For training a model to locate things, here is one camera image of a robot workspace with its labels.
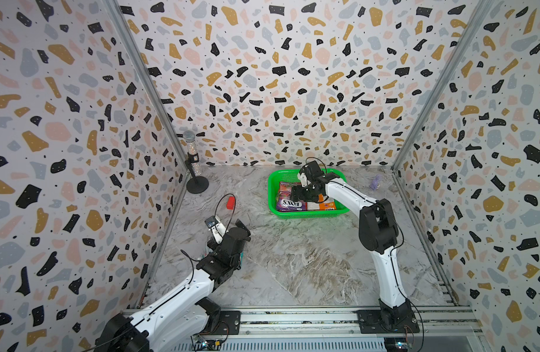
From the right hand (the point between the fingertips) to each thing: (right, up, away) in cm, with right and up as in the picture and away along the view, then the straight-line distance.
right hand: (295, 197), depth 100 cm
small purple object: (+41, +6, +12) cm, 43 cm away
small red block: (-31, -3, +5) cm, 32 cm away
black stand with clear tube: (-50, +6, +13) cm, 52 cm away
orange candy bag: (+15, -3, 0) cm, 16 cm away
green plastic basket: (-8, +11, +19) cm, 23 cm away
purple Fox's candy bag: (-5, -2, -2) cm, 6 cm away
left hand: (-24, -10, -17) cm, 31 cm away
